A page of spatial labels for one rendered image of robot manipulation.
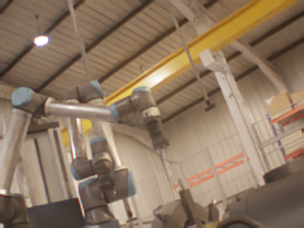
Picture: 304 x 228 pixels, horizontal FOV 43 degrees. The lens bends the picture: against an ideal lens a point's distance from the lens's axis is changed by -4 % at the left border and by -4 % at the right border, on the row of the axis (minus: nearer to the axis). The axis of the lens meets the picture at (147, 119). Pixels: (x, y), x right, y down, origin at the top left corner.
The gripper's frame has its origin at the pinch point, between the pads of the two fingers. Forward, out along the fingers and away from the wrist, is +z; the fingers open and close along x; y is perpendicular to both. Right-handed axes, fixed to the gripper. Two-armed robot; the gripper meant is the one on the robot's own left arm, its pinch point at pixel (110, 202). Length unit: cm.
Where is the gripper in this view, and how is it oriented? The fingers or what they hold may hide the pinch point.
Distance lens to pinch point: 185.0
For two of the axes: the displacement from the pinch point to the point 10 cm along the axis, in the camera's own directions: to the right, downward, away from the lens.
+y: 0.6, -7.4, -6.7
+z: 2.3, 6.6, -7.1
